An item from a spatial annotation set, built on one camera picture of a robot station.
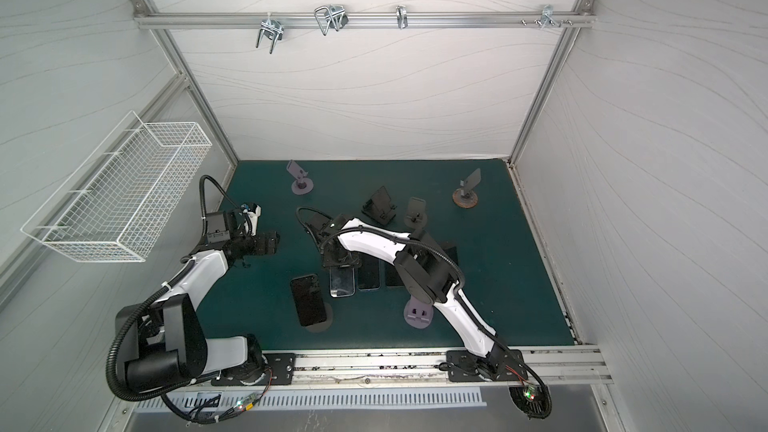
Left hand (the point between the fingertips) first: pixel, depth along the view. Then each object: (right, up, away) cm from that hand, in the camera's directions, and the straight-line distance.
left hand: (267, 231), depth 91 cm
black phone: (+24, -14, -5) cm, 28 cm away
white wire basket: (-25, +11, -22) cm, 35 cm away
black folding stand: (+35, +7, +6) cm, 36 cm away
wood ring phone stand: (+66, +10, +15) cm, 68 cm away
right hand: (+23, -9, +1) cm, 24 cm away
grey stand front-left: (+21, -23, -14) cm, 34 cm away
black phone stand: (+32, -13, 0) cm, 34 cm away
